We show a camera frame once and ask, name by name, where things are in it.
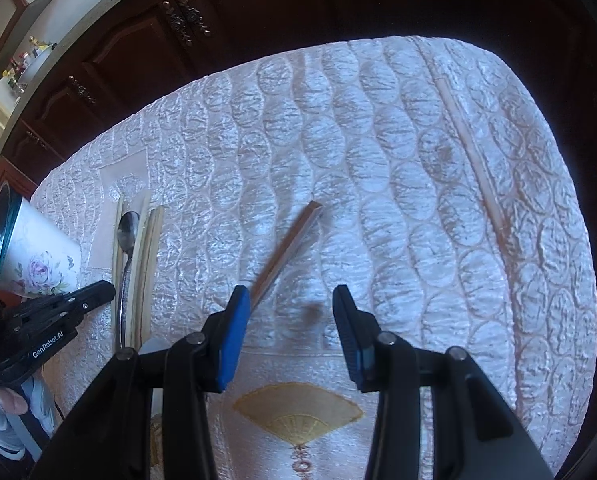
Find grey stone countertop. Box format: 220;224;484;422
0;0;190;196

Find left hand white glove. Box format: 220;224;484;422
0;372;60;462

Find white quilted tablecloth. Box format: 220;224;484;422
33;37;597;479

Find floral white ceramic cup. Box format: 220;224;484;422
0;196;82;299

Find metal spoon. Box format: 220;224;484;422
115;210;140;351

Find dark wooden base cabinets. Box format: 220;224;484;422
4;0;597;222

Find wooden chopstick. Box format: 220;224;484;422
251;200;323;312
111;190;164;352
434;77;505;245

